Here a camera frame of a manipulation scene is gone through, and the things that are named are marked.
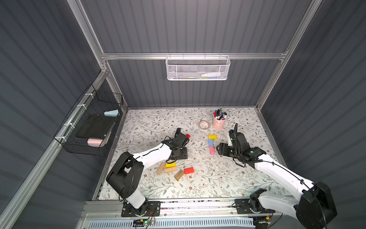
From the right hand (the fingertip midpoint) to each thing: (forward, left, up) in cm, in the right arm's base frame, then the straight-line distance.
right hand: (220, 149), depth 83 cm
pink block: (+5, +3, -11) cm, 13 cm away
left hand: (-2, +21, -7) cm, 22 cm away
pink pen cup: (+23, -2, -6) cm, 24 cm away
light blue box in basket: (+15, +63, +15) cm, 67 cm away
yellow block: (-6, +31, -11) cm, 33 cm away
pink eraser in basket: (-7, +63, +18) cm, 66 cm away
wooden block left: (-8, +36, -10) cm, 38 cm away
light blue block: (+11, +4, -11) cm, 16 cm away
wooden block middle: (-8, +30, -11) cm, 33 cm away
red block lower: (-9, +19, -11) cm, 23 cm away
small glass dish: (+28, +7, -12) cm, 31 cm away
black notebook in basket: (0, +64, +21) cm, 68 cm away
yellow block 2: (+16, +1, -11) cm, 20 cm away
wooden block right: (-12, +25, -11) cm, 29 cm away
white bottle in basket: (+43, +4, +22) cm, 49 cm away
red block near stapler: (+17, +19, -12) cm, 28 cm away
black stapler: (+19, +27, -9) cm, 34 cm away
